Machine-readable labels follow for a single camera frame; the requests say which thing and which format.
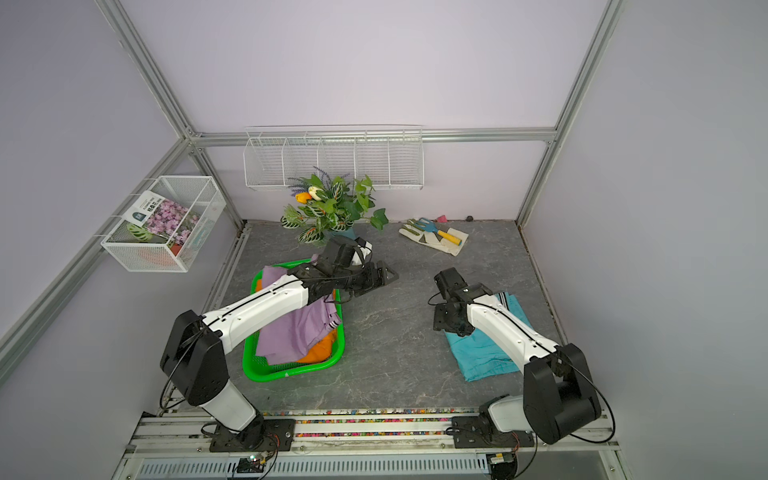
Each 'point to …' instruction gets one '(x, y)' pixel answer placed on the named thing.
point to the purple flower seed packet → (163, 218)
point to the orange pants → (322, 348)
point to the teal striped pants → (475, 358)
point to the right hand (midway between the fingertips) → (445, 322)
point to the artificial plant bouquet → (327, 206)
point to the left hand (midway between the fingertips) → (391, 282)
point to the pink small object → (442, 219)
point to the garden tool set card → (428, 233)
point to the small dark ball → (469, 218)
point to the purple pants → (294, 337)
